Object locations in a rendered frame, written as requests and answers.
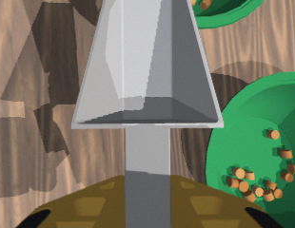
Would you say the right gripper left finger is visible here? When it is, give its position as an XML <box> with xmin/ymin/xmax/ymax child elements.
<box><xmin>29</xmin><ymin>176</ymin><xmax>125</xmax><ymax>228</ymax></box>

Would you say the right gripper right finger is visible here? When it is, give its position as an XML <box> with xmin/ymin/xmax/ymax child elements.
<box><xmin>170</xmin><ymin>175</ymin><xmax>266</xmax><ymax>228</ymax></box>

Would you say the green bowl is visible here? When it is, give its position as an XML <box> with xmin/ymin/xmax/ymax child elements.
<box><xmin>192</xmin><ymin>0</ymin><xmax>264</xmax><ymax>29</ymax></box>
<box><xmin>205</xmin><ymin>71</ymin><xmax>295</xmax><ymax>228</ymax></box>

